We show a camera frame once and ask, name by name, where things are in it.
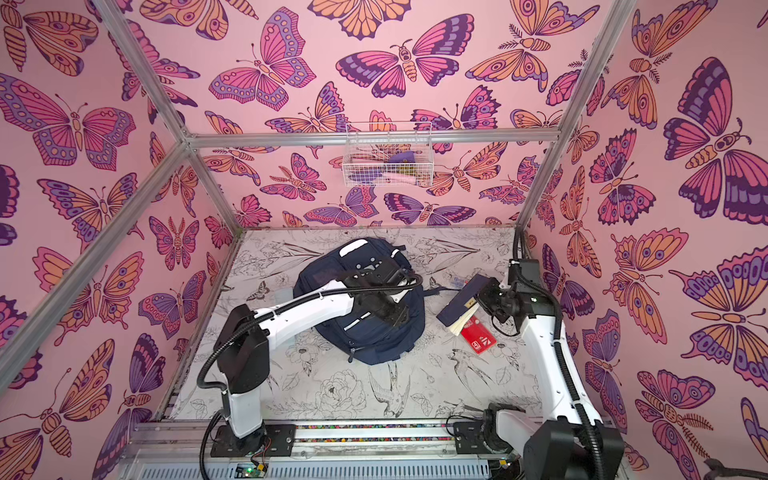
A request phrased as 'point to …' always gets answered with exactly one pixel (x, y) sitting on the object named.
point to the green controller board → (250, 471)
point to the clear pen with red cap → (466, 282)
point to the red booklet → (478, 335)
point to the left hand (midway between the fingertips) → (406, 314)
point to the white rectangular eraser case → (283, 295)
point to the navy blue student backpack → (357, 339)
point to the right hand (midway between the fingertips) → (478, 289)
